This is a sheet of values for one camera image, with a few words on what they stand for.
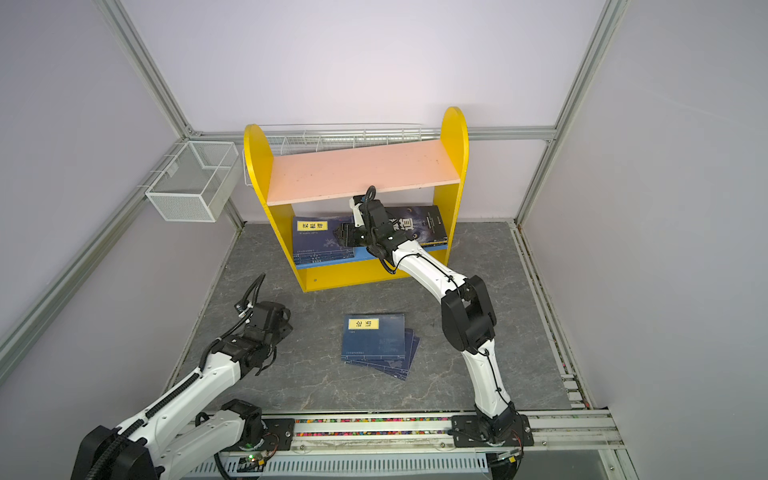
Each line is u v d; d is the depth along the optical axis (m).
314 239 0.91
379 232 0.71
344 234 0.79
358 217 0.80
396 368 0.83
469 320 0.54
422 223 0.96
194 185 0.95
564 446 0.73
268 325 0.65
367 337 0.87
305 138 0.94
